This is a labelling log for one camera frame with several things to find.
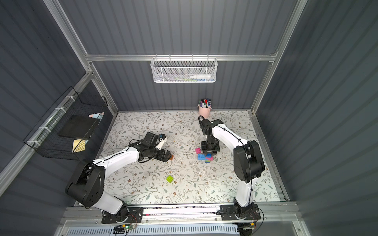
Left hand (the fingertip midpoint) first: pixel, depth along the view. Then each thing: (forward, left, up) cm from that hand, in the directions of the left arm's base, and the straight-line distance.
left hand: (166, 154), depth 89 cm
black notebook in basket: (+3, +42, +24) cm, 48 cm away
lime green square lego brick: (-13, -3, -5) cm, 14 cm away
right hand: (-2, -25, +1) cm, 25 cm away
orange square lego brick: (+1, -3, -5) cm, 6 cm away
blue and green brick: (-2, -25, -5) cm, 26 cm away
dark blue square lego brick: (-3, -26, +4) cm, 26 cm away
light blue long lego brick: (-1, -22, -1) cm, 22 cm away
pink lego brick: (-2, -27, -1) cm, 27 cm away
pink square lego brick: (+6, -20, -5) cm, 21 cm away
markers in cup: (+39, -26, +8) cm, 47 cm away
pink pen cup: (+37, -26, 0) cm, 45 cm away
